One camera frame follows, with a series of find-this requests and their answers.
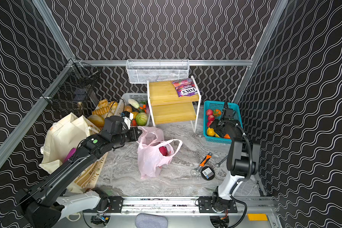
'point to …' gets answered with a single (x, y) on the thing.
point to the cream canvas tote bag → (66, 133)
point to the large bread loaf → (97, 119)
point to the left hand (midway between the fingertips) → (145, 131)
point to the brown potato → (128, 108)
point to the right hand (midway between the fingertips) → (215, 128)
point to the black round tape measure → (207, 173)
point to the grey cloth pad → (143, 220)
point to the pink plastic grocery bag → (154, 152)
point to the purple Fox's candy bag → (185, 87)
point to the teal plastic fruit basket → (212, 105)
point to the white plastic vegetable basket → (137, 97)
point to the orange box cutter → (204, 161)
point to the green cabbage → (141, 118)
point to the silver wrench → (221, 161)
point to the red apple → (209, 112)
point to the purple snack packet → (71, 152)
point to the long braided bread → (101, 110)
